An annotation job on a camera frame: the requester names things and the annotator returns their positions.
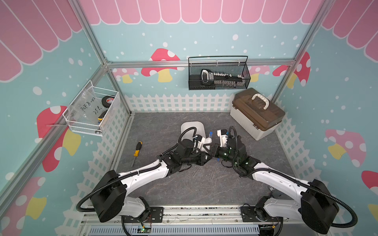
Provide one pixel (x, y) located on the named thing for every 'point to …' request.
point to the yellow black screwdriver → (138, 146)
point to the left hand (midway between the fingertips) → (211, 159)
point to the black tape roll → (107, 100)
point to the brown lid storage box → (256, 113)
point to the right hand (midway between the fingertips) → (203, 146)
